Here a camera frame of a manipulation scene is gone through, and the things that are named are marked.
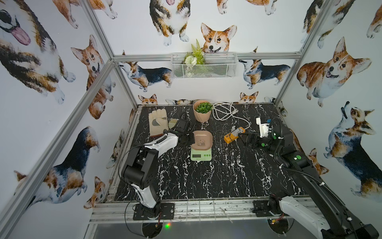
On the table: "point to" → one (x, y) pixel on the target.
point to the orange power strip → (230, 138)
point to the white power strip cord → (224, 110)
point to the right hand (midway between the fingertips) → (243, 133)
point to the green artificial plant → (204, 107)
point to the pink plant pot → (201, 117)
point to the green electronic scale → (201, 155)
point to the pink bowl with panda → (203, 140)
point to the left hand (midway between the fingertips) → (195, 138)
